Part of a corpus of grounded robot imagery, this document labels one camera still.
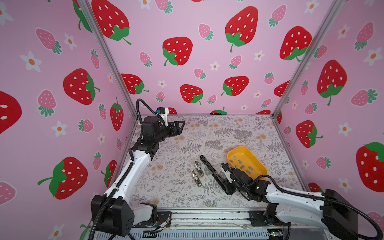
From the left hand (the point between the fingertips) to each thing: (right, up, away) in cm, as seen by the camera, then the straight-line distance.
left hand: (179, 122), depth 76 cm
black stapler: (+20, -31, +12) cm, 38 cm away
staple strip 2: (+41, -30, +14) cm, 53 cm away
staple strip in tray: (+37, -25, +18) cm, 48 cm away
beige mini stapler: (+9, -33, +10) cm, 36 cm away
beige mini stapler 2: (+10, -29, +14) cm, 34 cm away
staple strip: (+38, -28, +17) cm, 50 cm away
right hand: (+23, -33, +6) cm, 41 cm away
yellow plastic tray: (+38, -23, +20) cm, 49 cm away
